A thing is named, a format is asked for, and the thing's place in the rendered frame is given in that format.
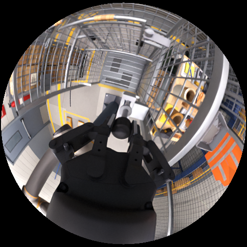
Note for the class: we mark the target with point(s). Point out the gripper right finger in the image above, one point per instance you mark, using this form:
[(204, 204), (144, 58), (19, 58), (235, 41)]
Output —
[(154, 154)]

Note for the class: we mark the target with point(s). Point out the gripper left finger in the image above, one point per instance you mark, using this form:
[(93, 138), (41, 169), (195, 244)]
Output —
[(83, 131)]

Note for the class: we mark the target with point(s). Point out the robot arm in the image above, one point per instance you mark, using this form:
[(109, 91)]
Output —
[(41, 173)]

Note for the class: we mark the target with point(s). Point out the grey gate hook dark knob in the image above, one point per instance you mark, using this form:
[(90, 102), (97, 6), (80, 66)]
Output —
[(122, 128)]

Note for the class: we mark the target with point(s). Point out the brown cardboard roll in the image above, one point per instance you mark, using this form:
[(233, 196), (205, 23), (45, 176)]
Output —
[(177, 118), (190, 94)]

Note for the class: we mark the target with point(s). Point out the shelf rack with cardboard boxes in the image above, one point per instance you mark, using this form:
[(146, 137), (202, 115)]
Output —
[(29, 65)]

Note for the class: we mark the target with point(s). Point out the orange small box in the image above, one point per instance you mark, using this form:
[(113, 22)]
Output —
[(69, 121), (81, 123)]

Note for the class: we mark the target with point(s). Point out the dark grey floor plate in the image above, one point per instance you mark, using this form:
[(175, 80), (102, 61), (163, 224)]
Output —
[(110, 99)]

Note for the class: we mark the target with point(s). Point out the white block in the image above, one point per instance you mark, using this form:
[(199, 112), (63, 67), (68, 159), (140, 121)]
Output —
[(141, 111)]

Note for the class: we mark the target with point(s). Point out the grey door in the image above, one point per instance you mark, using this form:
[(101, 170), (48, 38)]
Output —
[(17, 135)]

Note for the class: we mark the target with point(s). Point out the orange high-visibility vest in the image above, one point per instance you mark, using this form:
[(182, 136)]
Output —
[(222, 160)]

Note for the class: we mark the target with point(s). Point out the white poster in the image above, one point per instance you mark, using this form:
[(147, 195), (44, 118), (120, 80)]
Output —
[(33, 79)]

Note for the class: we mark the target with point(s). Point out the red fire extinguisher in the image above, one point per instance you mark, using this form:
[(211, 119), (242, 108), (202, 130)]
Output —
[(12, 104)]

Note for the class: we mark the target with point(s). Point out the grey slatted panel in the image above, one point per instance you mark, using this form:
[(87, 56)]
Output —
[(125, 65)]

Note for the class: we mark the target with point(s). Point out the red sign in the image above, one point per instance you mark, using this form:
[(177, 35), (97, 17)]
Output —
[(3, 111)]

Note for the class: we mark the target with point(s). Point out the blue pallet rack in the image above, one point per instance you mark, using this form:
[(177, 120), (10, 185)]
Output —
[(234, 108)]

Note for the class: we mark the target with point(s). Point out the tan tape wrap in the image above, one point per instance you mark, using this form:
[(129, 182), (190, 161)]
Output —
[(104, 17)]

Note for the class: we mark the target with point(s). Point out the grey round buffer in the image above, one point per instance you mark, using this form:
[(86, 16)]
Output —
[(149, 33)]

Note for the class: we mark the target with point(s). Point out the white staple bracket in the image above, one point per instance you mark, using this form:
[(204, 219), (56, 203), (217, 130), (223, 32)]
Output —
[(128, 96)]

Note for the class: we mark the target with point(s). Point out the grey metal bracket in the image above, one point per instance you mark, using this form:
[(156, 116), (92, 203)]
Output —
[(212, 135)]

